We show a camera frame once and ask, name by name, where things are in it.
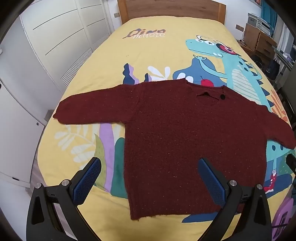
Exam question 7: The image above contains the white printer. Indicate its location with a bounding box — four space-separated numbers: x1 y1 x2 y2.
247 13 272 35

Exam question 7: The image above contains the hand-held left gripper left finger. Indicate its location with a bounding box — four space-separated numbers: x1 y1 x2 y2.
26 157 102 241

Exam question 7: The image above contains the dark red knit sweater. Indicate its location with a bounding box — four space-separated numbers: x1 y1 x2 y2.
53 78 296 220

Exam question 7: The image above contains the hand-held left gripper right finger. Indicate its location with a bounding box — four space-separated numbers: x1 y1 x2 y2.
198 158 271 241

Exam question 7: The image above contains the wooden headboard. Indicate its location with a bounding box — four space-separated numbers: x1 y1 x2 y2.
117 0 226 26

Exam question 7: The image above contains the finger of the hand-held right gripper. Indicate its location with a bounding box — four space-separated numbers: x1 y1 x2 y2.
286 154 296 175

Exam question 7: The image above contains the yellow dinosaur print bedspread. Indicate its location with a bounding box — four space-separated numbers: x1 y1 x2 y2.
30 17 296 241

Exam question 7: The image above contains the dark blue bag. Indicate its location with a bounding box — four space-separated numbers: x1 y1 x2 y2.
267 58 282 80

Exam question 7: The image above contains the wooden cabinet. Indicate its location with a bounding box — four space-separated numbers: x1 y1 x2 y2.
244 23 277 53

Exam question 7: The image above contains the teal curtain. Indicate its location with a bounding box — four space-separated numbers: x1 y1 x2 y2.
261 4 278 37

